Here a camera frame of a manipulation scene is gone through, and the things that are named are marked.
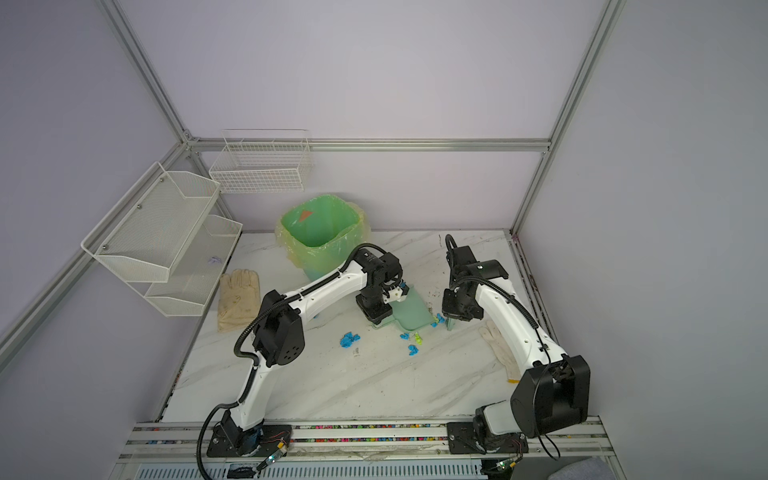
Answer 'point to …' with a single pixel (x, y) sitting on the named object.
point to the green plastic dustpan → (412, 313)
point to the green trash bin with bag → (321, 233)
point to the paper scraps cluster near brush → (438, 319)
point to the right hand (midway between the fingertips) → (452, 311)
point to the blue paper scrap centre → (347, 340)
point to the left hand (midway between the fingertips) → (373, 320)
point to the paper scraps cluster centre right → (412, 348)
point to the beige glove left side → (239, 299)
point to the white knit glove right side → (502, 352)
